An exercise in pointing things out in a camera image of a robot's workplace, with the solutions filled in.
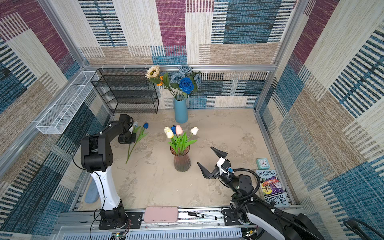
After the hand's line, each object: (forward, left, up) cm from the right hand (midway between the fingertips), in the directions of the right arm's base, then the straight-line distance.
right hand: (205, 155), depth 70 cm
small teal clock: (+4, -35, -21) cm, 42 cm away
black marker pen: (-21, +1, -23) cm, 31 cm away
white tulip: (+14, +5, +1) cm, 15 cm away
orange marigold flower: (+43, +23, +10) cm, 50 cm away
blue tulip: (+11, +14, +6) cm, 19 cm away
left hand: (+25, +48, -21) cm, 58 cm away
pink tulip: (+7, +12, +2) cm, 14 cm away
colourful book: (-10, -36, -22) cm, 43 cm away
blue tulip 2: (+29, +41, -22) cm, 54 cm away
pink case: (-19, +23, -24) cm, 38 cm away
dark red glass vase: (+8, +13, -23) cm, 27 cm away
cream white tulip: (+10, +18, +8) cm, 22 cm away
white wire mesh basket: (+16, +68, +11) cm, 71 cm away
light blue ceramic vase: (+40, +13, -12) cm, 44 cm away
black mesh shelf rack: (+56, +52, -5) cm, 77 cm away
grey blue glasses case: (-10, +59, -20) cm, 63 cm away
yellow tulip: (+7, +16, +8) cm, 19 cm away
